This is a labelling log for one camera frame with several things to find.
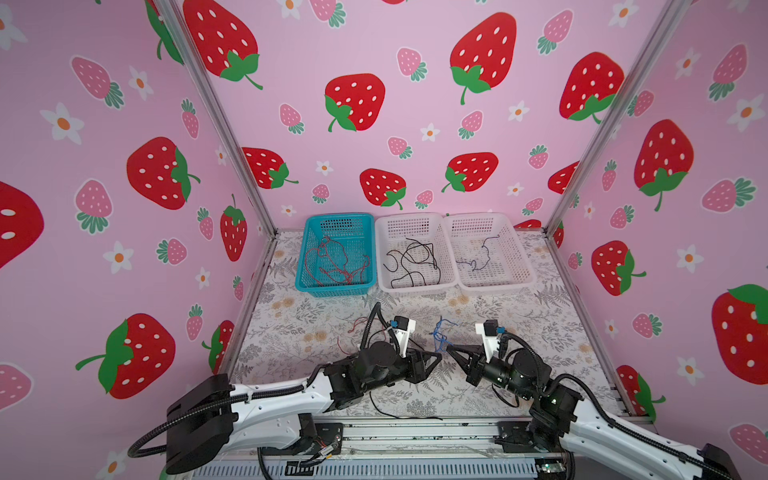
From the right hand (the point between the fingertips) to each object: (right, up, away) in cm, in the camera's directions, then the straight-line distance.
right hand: (447, 349), depth 72 cm
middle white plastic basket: (-14, +33, +44) cm, 56 cm away
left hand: (-2, -2, -2) cm, 3 cm away
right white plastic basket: (+29, +19, +36) cm, 49 cm away
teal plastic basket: (-29, +32, +47) cm, 64 cm away
